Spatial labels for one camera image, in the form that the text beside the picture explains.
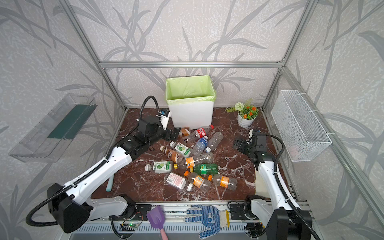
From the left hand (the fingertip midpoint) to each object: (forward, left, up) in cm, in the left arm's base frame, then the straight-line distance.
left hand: (176, 121), depth 75 cm
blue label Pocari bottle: (+1, -12, -28) cm, 30 cm away
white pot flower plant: (+19, -43, -15) cm, 49 cm away
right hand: (-2, -36, -13) cm, 38 cm away
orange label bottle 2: (-23, -12, -22) cm, 35 cm away
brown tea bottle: (-7, +5, -23) cm, 24 cm away
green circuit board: (-42, +19, -27) cm, 54 cm away
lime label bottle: (-14, +11, -25) cm, 31 cm away
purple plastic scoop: (-39, +9, -26) cm, 47 cm away
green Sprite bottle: (-16, -16, -23) cm, 32 cm away
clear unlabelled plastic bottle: (+3, -22, -24) cm, 33 cm away
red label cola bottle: (+8, -9, -26) cm, 29 cm away
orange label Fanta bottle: (-13, -6, -22) cm, 26 cm away
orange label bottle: (-23, -26, -22) cm, 41 cm away
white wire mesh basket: (-12, -55, +8) cm, 57 cm away
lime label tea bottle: (-3, -1, -25) cm, 25 cm away
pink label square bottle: (-22, -1, -24) cm, 33 cm away
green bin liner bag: (+35, -6, -7) cm, 36 cm away
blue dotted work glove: (-38, -19, -26) cm, 50 cm away
